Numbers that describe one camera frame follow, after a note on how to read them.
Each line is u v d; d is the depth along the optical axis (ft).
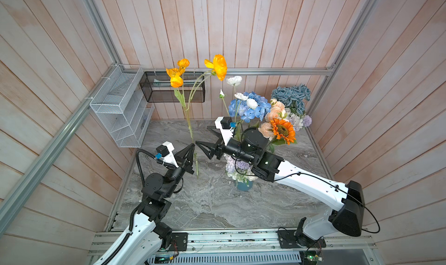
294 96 2.62
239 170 2.05
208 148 1.80
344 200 1.35
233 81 2.01
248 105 1.95
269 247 2.42
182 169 1.93
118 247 1.44
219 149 1.76
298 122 2.62
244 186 2.94
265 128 2.09
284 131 1.92
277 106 2.37
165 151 1.79
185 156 1.95
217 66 1.47
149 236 2.04
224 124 1.68
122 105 2.25
